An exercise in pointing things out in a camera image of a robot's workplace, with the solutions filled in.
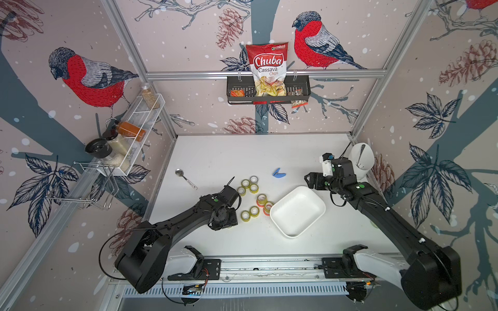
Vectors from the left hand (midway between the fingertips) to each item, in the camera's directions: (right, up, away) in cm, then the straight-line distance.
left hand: (235, 219), depth 84 cm
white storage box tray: (+29, +2, +4) cm, 29 cm away
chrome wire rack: (-43, +20, -26) cm, 54 cm away
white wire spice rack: (-38, +31, -16) cm, 52 cm away
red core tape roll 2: (+14, +4, +3) cm, 15 cm away
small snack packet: (+29, +53, +6) cm, 61 cm away
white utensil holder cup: (+64, +27, +11) cm, 70 cm away
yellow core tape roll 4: (+4, 0, +3) cm, 6 cm away
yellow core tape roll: (+4, +14, +14) cm, 20 cm away
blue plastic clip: (+21, +18, +17) cm, 32 cm away
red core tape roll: (+12, +7, +6) cm, 15 cm away
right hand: (+34, +20, -1) cm, 39 cm away
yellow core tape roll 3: (+9, +2, +5) cm, 10 cm away
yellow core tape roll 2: (+8, +16, +16) cm, 24 cm away
